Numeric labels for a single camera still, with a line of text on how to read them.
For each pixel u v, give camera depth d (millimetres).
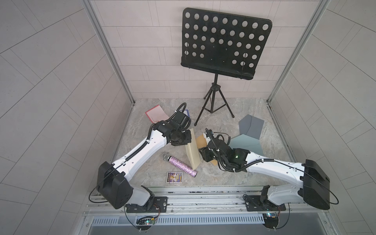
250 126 1018
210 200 731
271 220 691
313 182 397
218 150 550
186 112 1093
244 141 938
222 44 669
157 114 1051
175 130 544
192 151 773
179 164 821
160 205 707
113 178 385
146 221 655
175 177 787
